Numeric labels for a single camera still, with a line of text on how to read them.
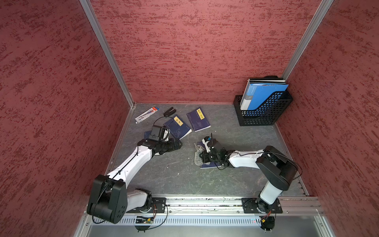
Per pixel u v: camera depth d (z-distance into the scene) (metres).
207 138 0.84
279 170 0.47
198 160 0.89
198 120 1.10
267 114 0.99
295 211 0.74
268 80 0.96
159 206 0.74
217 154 0.71
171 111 1.14
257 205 0.66
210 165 0.86
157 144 0.62
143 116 1.11
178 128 1.04
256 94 0.94
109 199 0.40
